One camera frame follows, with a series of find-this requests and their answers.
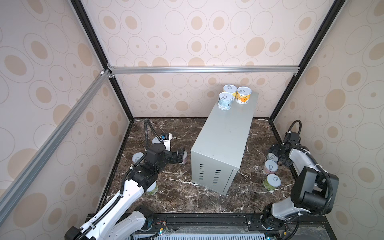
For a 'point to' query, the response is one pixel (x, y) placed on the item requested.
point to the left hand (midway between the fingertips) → (180, 146)
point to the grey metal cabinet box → (215, 156)
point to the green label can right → (272, 182)
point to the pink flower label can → (270, 167)
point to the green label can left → (152, 189)
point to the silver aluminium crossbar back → (251, 70)
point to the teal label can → (272, 157)
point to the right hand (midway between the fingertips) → (279, 153)
